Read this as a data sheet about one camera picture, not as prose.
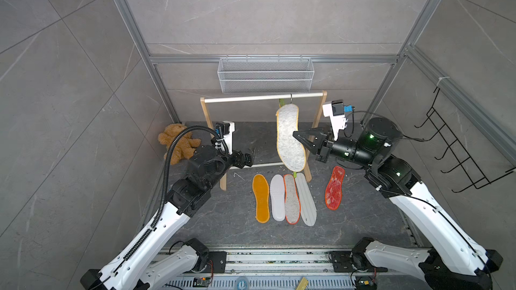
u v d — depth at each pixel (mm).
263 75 1005
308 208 874
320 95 676
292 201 880
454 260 378
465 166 641
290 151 545
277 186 934
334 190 924
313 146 492
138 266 382
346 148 462
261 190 932
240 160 562
